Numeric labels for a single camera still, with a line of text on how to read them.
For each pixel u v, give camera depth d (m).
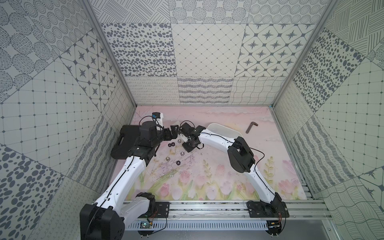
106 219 0.37
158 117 0.68
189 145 0.84
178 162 0.90
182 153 0.93
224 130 1.01
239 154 0.58
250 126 1.08
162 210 0.73
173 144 0.98
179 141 1.00
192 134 0.73
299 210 0.76
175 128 0.72
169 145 0.98
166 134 0.69
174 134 0.72
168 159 0.91
